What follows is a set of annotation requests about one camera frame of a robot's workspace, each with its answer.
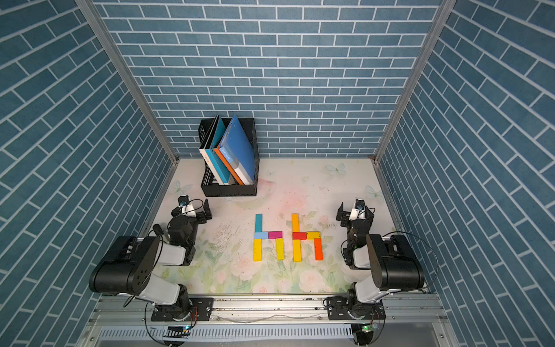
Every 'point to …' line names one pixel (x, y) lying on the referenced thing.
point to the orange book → (230, 169)
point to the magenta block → (274, 235)
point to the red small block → (302, 236)
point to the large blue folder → (238, 150)
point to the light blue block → (261, 235)
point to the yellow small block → (312, 235)
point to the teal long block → (259, 223)
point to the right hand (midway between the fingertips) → (357, 206)
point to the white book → (207, 157)
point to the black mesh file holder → (212, 186)
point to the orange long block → (319, 249)
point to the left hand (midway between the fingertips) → (201, 200)
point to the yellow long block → (257, 249)
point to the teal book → (213, 157)
